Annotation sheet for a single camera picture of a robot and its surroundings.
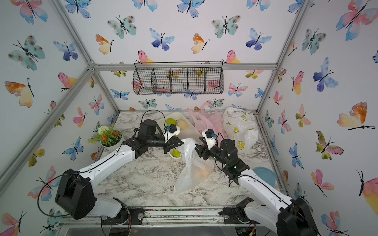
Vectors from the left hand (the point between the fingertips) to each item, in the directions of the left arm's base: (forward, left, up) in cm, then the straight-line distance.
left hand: (183, 140), depth 76 cm
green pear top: (+27, +11, -16) cm, 33 cm away
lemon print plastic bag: (+21, -37, -15) cm, 45 cm away
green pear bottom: (+2, +5, -16) cm, 17 cm away
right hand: (-1, -7, +1) cm, 8 cm away
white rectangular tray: (+19, -4, -17) cm, 26 cm away
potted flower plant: (+7, +44, -5) cm, 44 cm away
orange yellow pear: (-10, -10, -18) cm, 23 cm away
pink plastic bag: (+27, -17, -14) cm, 35 cm away
